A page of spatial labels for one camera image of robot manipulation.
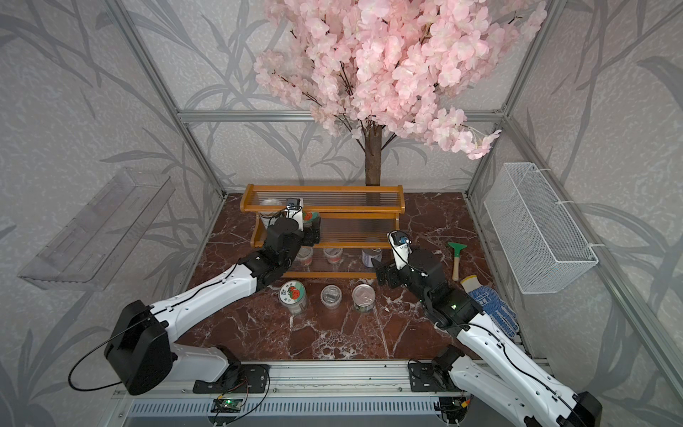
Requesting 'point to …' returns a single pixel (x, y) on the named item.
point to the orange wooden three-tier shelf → (357, 225)
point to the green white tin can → (268, 218)
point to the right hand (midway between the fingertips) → (388, 251)
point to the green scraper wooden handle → (457, 248)
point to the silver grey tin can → (367, 254)
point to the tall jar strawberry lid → (293, 295)
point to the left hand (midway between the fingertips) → (309, 217)
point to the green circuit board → (226, 405)
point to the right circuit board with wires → (453, 409)
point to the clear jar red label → (311, 219)
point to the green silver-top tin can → (363, 297)
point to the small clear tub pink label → (331, 295)
